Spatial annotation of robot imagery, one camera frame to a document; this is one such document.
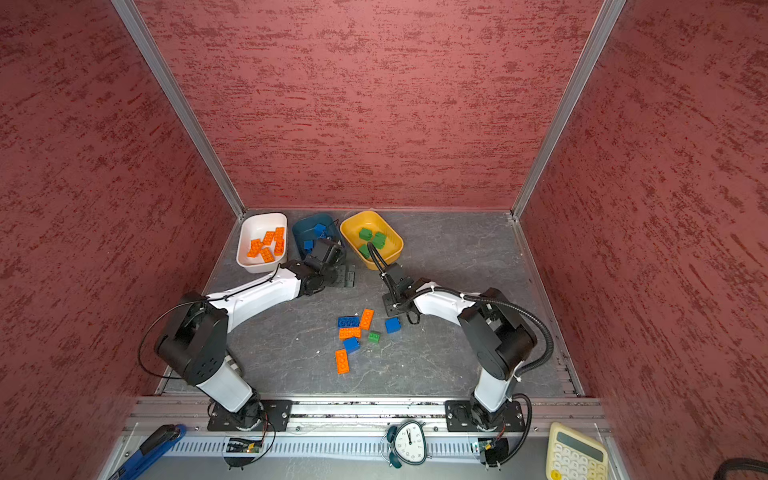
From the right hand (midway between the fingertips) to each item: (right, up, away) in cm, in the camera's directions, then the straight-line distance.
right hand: (394, 309), depth 93 cm
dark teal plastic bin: (-34, +26, +19) cm, 47 cm away
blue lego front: (-12, -9, -7) cm, 17 cm away
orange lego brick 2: (-45, +23, +20) cm, 54 cm away
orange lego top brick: (-48, +24, +20) cm, 57 cm away
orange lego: (-8, -3, -1) cm, 9 cm away
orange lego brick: (-51, +19, +13) cm, 56 cm away
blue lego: (-31, +20, +14) cm, 40 cm away
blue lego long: (-14, -3, -3) cm, 15 cm away
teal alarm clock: (+4, -25, -26) cm, 36 cm away
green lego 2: (-11, +19, +14) cm, 26 cm away
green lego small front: (-6, -7, -7) cm, 11 cm away
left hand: (-17, +10, -1) cm, 20 cm away
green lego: (-6, +22, +20) cm, 30 cm away
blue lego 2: (0, -4, -3) cm, 5 cm away
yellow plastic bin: (-10, +27, +21) cm, 36 cm away
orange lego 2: (-14, -6, -5) cm, 16 cm away
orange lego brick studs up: (-46, +17, +12) cm, 50 cm away
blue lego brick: (-29, +26, +21) cm, 44 cm away
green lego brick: (-10, +24, +17) cm, 31 cm away
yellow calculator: (+42, -28, -25) cm, 57 cm away
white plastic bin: (-53, +27, +18) cm, 62 cm away
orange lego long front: (-15, -13, -10) cm, 22 cm away
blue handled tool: (-56, -26, -26) cm, 67 cm away
